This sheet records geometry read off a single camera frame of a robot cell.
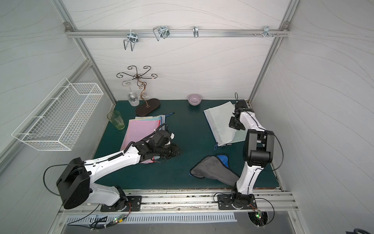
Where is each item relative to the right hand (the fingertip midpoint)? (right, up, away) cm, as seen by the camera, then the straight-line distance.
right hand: (236, 125), depth 96 cm
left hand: (-35, -14, -17) cm, 42 cm away
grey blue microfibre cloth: (-16, -24, -12) cm, 31 cm away
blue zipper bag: (-53, +4, +13) cm, 54 cm away
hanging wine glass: (-69, +18, -2) cm, 71 cm away
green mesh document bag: (0, -6, -4) cm, 8 cm away
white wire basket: (-95, +3, -29) cm, 99 cm away
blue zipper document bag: (-9, +5, +16) cm, 19 cm away
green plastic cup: (-83, +5, +2) cm, 83 cm away
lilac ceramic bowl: (-28, +20, +24) cm, 42 cm away
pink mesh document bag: (-69, -4, +6) cm, 70 cm away
